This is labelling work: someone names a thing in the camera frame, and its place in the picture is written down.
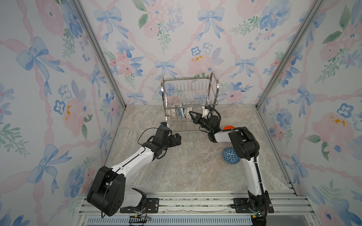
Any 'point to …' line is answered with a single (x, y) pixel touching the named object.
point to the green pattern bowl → (187, 115)
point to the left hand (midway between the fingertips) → (176, 137)
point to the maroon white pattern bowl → (173, 113)
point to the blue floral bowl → (181, 110)
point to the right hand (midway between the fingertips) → (190, 111)
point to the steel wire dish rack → (180, 95)
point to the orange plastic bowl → (228, 127)
